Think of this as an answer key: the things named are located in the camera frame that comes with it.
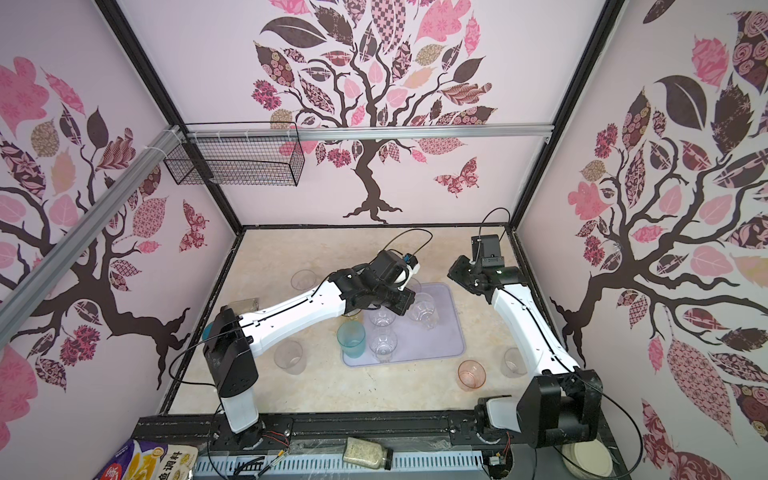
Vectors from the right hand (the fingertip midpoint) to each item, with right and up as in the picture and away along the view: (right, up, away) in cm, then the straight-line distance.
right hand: (456, 267), depth 83 cm
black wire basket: (-67, +37, +12) cm, 77 cm away
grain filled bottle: (-24, -43, -16) cm, 51 cm away
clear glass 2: (-21, -23, +5) cm, 32 cm away
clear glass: (-21, -14, -2) cm, 25 cm away
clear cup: (+16, -28, 0) cm, 32 cm away
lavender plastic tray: (-12, -24, +7) cm, 27 cm away
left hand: (-13, -9, -4) cm, 17 cm away
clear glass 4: (-49, -5, +17) cm, 52 cm away
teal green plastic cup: (-31, -22, +7) cm, 38 cm away
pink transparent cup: (+4, -30, -1) cm, 31 cm away
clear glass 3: (-9, -13, 0) cm, 16 cm away
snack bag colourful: (-76, -45, -14) cm, 90 cm away
